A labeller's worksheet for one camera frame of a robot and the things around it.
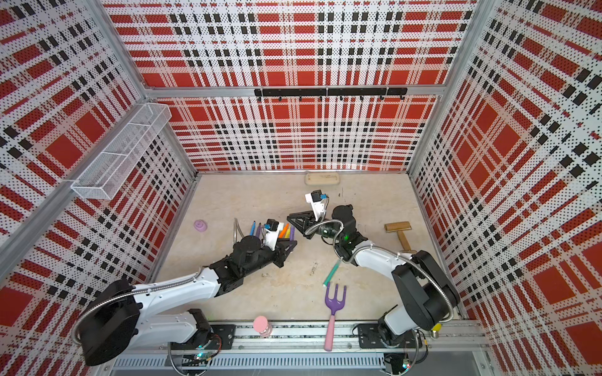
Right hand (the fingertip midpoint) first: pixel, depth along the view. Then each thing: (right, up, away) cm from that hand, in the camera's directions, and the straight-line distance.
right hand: (291, 217), depth 77 cm
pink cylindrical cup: (-8, -32, -9) cm, 34 cm away
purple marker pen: (-17, -8, +24) cm, 30 cm away
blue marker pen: (-20, -7, +25) cm, 32 cm away
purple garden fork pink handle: (+14, -31, +3) cm, 34 cm away
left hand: (+2, -9, +3) cm, 10 cm away
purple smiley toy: (-41, -6, +22) cm, 47 cm away
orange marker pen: (-2, -4, -6) cm, 8 cm away
